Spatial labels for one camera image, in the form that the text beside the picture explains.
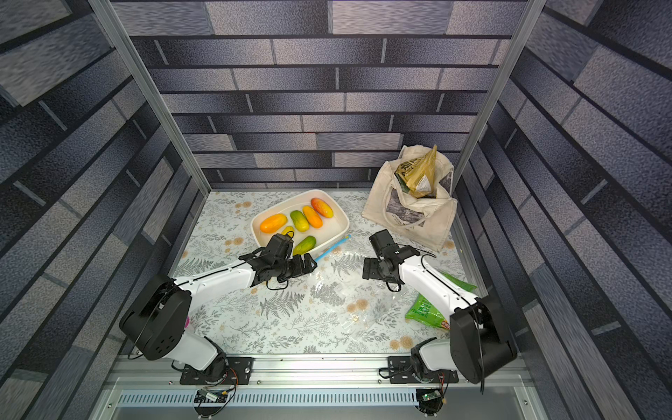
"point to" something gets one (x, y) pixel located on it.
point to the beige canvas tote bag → (425, 221)
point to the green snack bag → (425, 311)
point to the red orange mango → (322, 207)
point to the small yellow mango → (287, 229)
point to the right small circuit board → (430, 401)
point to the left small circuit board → (204, 395)
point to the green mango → (304, 245)
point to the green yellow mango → (300, 221)
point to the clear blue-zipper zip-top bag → (336, 291)
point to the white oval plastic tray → (332, 230)
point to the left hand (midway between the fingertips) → (310, 266)
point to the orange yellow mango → (273, 223)
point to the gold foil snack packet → (418, 175)
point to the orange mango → (314, 220)
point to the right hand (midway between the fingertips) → (377, 271)
